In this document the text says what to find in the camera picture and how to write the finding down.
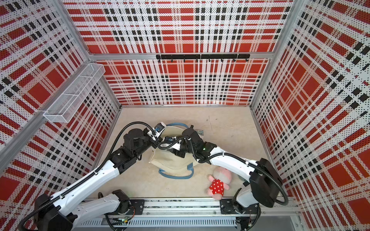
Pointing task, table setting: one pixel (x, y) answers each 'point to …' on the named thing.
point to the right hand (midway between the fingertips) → (173, 143)
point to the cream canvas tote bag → (170, 166)
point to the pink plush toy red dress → (220, 179)
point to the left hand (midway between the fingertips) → (163, 127)
